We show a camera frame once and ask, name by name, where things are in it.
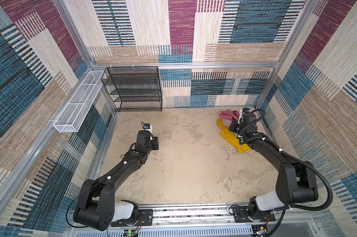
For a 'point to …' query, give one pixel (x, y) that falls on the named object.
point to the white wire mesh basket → (71, 113)
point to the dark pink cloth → (230, 115)
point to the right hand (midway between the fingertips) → (231, 123)
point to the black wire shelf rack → (134, 88)
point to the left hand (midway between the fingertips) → (154, 135)
